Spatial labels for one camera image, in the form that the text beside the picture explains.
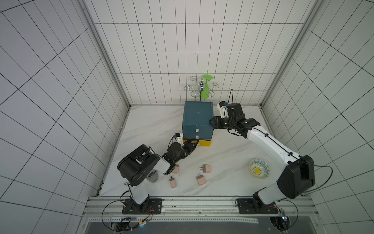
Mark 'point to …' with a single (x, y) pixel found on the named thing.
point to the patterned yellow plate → (259, 168)
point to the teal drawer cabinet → (196, 125)
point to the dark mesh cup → (153, 176)
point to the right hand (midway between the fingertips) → (207, 121)
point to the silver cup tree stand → (197, 88)
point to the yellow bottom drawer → (202, 143)
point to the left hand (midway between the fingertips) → (197, 143)
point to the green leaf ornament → (205, 93)
